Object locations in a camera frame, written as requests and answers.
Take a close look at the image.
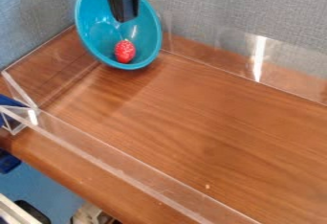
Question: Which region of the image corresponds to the blue plastic bowl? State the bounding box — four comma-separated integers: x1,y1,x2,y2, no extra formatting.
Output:
75,0,163,70

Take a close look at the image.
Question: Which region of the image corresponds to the clear acrylic left barrier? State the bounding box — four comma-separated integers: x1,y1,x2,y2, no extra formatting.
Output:
1,27,99,107

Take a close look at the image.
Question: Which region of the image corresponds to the clear acrylic barrier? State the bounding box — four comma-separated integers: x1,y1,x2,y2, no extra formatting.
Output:
159,11,327,106
0,105,260,224
1,27,99,107

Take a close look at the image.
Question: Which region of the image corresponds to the white crumpled object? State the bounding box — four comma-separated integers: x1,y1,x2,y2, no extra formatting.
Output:
71,202,123,224

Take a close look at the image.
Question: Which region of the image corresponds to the black and white equipment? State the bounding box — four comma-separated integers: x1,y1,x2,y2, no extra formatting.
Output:
0,193,51,224

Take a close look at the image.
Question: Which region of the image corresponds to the red toy strawberry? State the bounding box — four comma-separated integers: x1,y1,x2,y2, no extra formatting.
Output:
113,39,136,64

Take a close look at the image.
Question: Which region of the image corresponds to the blue table clamp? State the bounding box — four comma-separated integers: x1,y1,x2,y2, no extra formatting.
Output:
0,94,24,174

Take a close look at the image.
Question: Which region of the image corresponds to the clear acrylic front barrier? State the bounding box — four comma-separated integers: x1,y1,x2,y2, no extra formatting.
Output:
0,105,260,224

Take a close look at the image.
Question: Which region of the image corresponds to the clear acrylic back barrier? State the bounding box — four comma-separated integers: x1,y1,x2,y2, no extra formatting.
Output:
159,11,327,106

